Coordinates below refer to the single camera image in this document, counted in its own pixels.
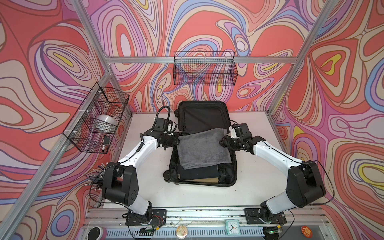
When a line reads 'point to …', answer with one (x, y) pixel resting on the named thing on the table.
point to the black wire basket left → (93, 125)
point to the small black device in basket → (106, 139)
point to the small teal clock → (233, 227)
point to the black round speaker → (95, 233)
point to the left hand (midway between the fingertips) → (180, 139)
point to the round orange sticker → (306, 231)
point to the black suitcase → (211, 115)
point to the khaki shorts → (208, 180)
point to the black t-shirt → (199, 172)
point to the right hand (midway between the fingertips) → (223, 146)
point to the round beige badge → (181, 231)
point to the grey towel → (202, 148)
